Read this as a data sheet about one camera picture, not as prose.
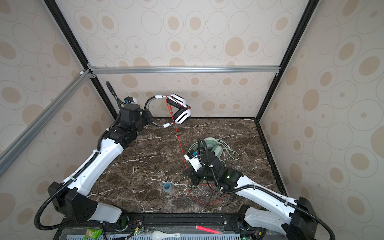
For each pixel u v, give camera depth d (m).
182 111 0.69
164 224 0.74
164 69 1.80
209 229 0.72
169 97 0.69
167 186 0.85
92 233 0.69
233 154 0.99
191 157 0.63
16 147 0.53
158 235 0.70
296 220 0.39
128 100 0.64
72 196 0.39
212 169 0.54
